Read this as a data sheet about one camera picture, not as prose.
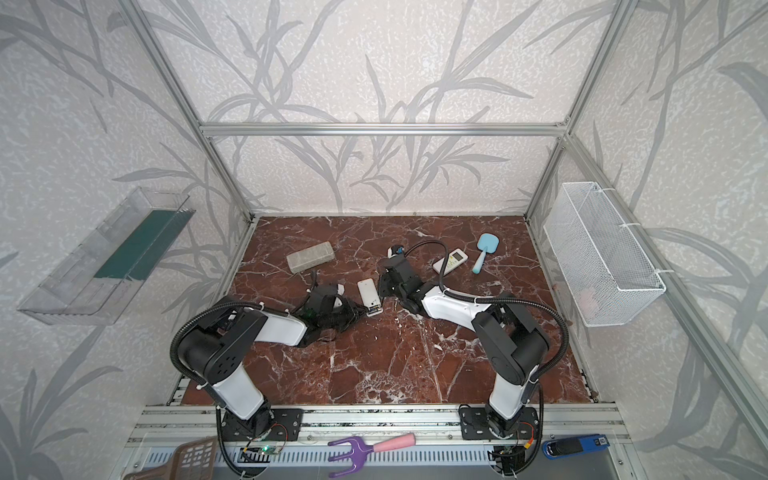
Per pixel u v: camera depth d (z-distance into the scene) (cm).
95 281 64
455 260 105
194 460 69
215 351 47
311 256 105
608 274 61
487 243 112
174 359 46
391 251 84
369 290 98
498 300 52
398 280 71
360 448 71
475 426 73
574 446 68
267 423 69
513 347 47
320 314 75
